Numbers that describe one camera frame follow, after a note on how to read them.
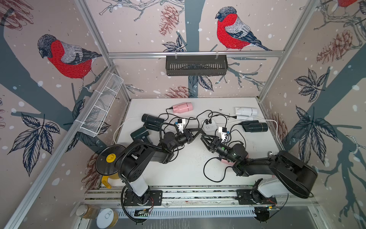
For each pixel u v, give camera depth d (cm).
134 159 49
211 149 70
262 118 109
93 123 83
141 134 93
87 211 63
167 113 107
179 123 79
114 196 76
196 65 104
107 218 64
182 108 109
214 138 70
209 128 100
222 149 69
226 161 72
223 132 74
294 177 44
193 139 75
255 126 97
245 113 108
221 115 93
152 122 104
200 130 77
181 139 74
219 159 87
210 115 104
